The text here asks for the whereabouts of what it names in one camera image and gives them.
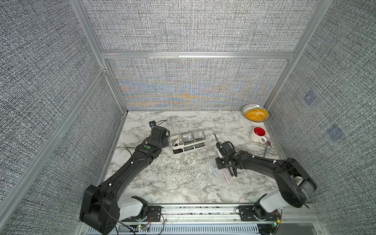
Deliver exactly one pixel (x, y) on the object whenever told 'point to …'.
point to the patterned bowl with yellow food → (255, 112)
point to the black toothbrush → (216, 138)
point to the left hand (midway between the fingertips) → (164, 135)
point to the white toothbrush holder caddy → (180, 148)
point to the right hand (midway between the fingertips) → (218, 158)
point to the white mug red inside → (257, 135)
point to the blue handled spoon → (268, 143)
